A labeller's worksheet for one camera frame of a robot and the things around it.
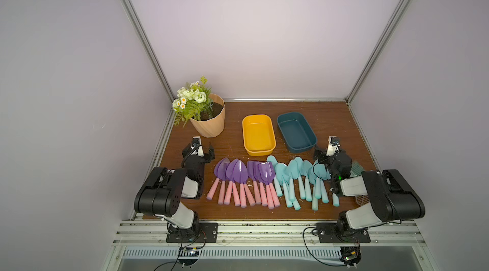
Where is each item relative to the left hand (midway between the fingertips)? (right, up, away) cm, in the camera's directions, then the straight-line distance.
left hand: (202, 141), depth 90 cm
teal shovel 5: (+51, -12, 0) cm, 52 cm away
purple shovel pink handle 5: (+29, -21, -7) cm, 37 cm away
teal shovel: (+35, -10, +2) cm, 36 cm away
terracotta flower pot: (+5, +9, -1) cm, 11 cm away
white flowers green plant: (-1, +19, -9) cm, 21 cm away
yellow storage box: (+28, +2, +12) cm, 31 cm away
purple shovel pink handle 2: (+14, -15, -3) cm, 20 cm away
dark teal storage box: (+50, +3, +17) cm, 53 cm away
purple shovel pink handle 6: (+32, -14, -2) cm, 35 cm away
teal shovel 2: (+38, -14, -3) cm, 41 cm away
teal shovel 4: (+47, -10, 0) cm, 48 cm away
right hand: (+62, +1, 0) cm, 62 cm away
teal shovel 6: (+56, -14, -2) cm, 58 cm away
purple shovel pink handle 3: (+19, -15, -3) cm, 25 cm away
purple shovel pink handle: (+9, -14, 0) cm, 17 cm away
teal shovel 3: (+44, -14, -2) cm, 46 cm away
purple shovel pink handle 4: (+24, -13, -1) cm, 28 cm away
